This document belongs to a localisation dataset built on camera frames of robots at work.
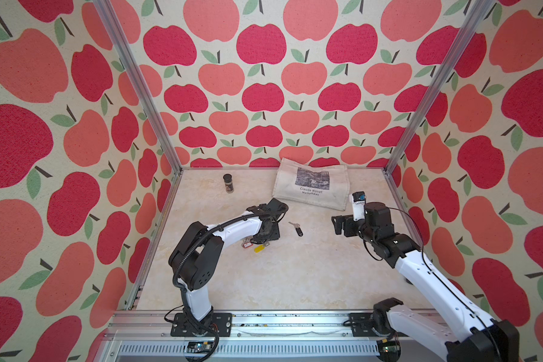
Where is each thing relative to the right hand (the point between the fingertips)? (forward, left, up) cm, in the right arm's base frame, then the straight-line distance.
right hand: (350, 215), depth 81 cm
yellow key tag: (-7, +33, -19) cm, 39 cm away
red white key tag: (-7, +39, -18) cm, 43 cm away
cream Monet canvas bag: (+23, +8, -11) cm, 27 cm away
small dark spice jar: (+21, +52, -11) cm, 57 cm away
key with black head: (+3, +18, -18) cm, 26 cm away
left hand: (-4, +27, -15) cm, 31 cm away
